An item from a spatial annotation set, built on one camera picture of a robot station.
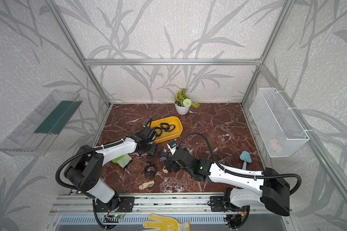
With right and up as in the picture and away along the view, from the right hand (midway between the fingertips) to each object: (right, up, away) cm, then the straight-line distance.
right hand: (170, 155), depth 77 cm
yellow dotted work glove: (-1, -30, -9) cm, 32 cm away
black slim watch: (-5, +12, +25) cm, 28 cm away
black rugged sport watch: (-13, +13, +25) cm, 31 cm away
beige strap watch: (-4, -11, +7) cm, 14 cm away
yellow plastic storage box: (-5, +8, +19) cm, 22 cm away
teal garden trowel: (+46, -4, +13) cm, 48 cm away
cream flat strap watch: (-12, -16, +2) cm, 21 cm away
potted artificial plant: (+7, +31, +25) cm, 40 cm away
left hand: (-13, 0, +15) cm, 20 cm away
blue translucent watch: (-6, -4, +15) cm, 17 cm away
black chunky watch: (-13, -11, +8) cm, 19 cm away
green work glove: (-30, -6, +10) cm, 33 cm away
